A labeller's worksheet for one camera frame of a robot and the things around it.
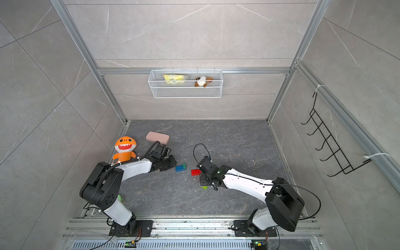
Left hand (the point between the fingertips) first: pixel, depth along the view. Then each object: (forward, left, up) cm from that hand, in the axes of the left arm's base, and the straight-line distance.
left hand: (177, 160), depth 95 cm
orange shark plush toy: (+8, +33, +6) cm, 34 cm away
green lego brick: (-4, -4, 0) cm, 6 cm away
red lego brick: (-8, -11, -1) cm, 14 cm away
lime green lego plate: (-17, -17, -2) cm, 24 cm away
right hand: (-14, -16, +3) cm, 22 cm away
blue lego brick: (-5, -1, -1) cm, 5 cm away
